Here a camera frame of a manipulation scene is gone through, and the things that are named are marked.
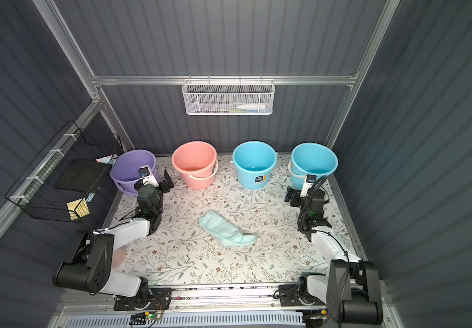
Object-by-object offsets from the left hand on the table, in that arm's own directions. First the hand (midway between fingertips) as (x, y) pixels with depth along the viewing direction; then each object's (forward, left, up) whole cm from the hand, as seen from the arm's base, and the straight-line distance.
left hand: (156, 173), depth 85 cm
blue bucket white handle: (+13, -70, -5) cm, 71 cm away
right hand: (-5, -61, -5) cm, 61 cm away
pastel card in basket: (+2, +20, +6) cm, 21 cm away
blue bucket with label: (+21, -43, -15) cm, 50 cm away
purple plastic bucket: (+12, +22, -11) cm, 28 cm away
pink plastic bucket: (+19, -12, -12) cm, 26 cm away
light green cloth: (-19, -30, -17) cm, 39 cm away
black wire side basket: (-11, +28, +9) cm, 32 cm away
